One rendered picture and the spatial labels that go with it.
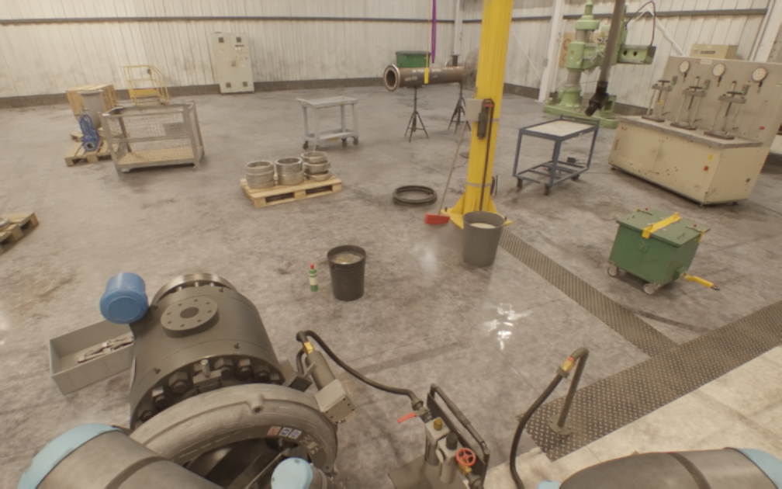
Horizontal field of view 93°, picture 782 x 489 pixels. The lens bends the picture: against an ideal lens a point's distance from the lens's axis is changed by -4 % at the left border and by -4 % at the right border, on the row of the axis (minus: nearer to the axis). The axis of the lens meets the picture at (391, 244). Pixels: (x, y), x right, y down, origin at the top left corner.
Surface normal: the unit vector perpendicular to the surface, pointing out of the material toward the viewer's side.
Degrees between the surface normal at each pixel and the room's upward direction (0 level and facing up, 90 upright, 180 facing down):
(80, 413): 0
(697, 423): 0
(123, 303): 90
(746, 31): 90
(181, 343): 8
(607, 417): 0
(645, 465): 33
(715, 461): 16
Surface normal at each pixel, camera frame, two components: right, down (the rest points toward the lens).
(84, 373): 0.65, 0.36
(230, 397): 0.20, -0.90
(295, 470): -0.13, -0.69
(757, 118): -0.98, 0.10
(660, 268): -0.84, 0.25
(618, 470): -0.53, -0.85
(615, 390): 0.00, -0.88
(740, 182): 0.22, 0.47
